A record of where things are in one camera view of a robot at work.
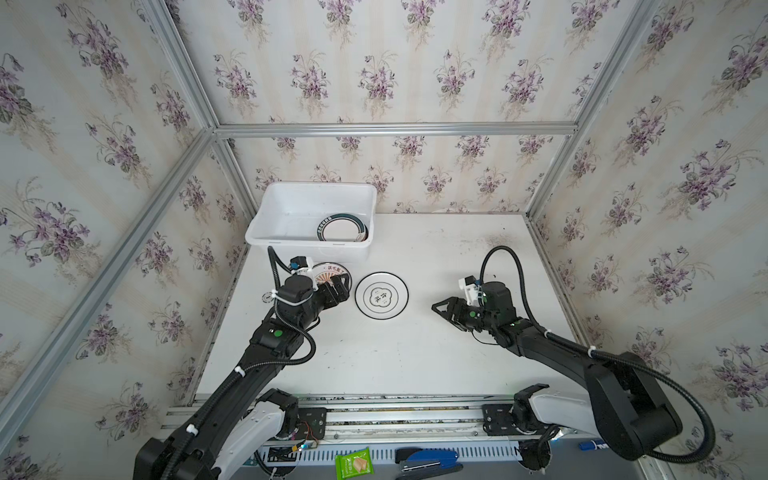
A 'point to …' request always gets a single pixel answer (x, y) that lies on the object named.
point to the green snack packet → (353, 464)
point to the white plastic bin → (288, 215)
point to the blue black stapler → (416, 462)
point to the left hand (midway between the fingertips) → (335, 276)
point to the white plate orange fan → (323, 272)
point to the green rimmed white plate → (342, 227)
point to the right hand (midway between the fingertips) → (433, 312)
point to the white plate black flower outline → (381, 295)
